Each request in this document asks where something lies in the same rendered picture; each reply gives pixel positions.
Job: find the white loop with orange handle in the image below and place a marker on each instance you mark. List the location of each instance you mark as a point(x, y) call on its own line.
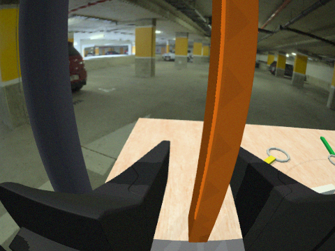
point(234, 37)

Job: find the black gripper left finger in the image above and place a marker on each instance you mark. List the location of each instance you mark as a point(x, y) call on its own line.
point(120, 215)

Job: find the grey wire loop with yellow handle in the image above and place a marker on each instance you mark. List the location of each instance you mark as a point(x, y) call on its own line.
point(271, 159)

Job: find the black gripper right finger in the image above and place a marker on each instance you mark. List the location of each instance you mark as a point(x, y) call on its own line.
point(276, 212)

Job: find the grey ring with green handle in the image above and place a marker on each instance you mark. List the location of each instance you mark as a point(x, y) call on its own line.
point(332, 153)

